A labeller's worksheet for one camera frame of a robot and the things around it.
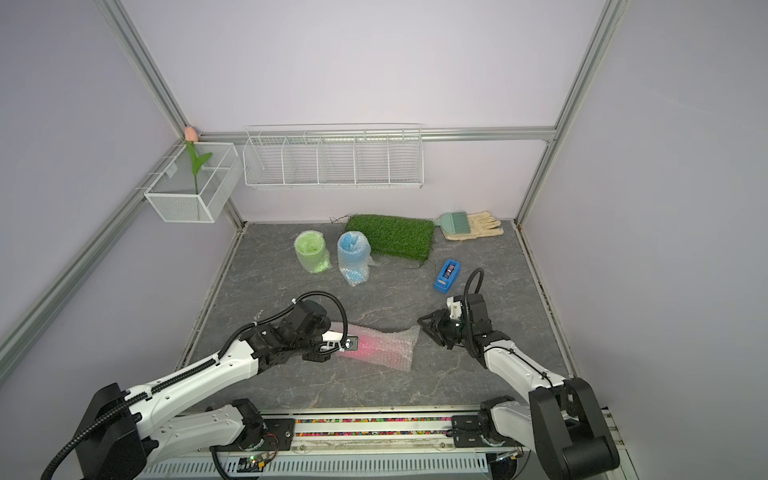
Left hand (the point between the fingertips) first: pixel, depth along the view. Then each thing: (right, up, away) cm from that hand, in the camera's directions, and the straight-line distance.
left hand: (332, 332), depth 81 cm
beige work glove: (+44, +32, +38) cm, 67 cm away
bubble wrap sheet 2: (+4, +19, +15) cm, 25 cm away
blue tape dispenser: (+35, +14, +20) cm, 42 cm away
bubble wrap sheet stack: (+20, -2, -1) cm, 20 cm away
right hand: (+24, +2, +4) cm, 25 cm away
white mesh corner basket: (-43, +42, +6) cm, 60 cm away
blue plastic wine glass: (+4, +21, +10) cm, 24 cm away
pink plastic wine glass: (+11, -3, -4) cm, 12 cm away
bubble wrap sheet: (-9, +22, +12) cm, 27 cm away
